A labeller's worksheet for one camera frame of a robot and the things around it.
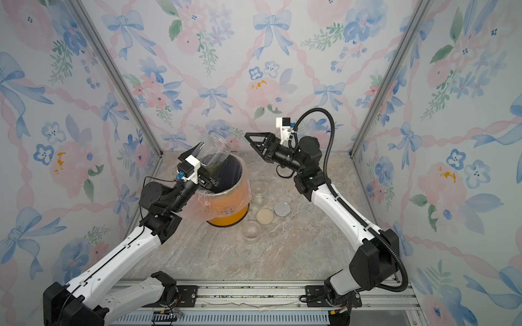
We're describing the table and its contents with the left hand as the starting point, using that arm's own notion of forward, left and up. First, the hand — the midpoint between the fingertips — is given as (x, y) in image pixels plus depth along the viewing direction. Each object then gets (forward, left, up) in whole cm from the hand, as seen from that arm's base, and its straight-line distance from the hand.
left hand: (213, 151), depth 60 cm
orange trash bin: (-4, -4, -34) cm, 34 cm away
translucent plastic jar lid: (+2, -33, -44) cm, 55 cm away
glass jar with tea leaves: (+8, -13, -34) cm, 37 cm away
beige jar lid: (+1, -15, -42) cm, 45 cm away
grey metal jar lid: (+6, -24, -44) cm, 51 cm away
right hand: (+5, -10, 0) cm, 11 cm away
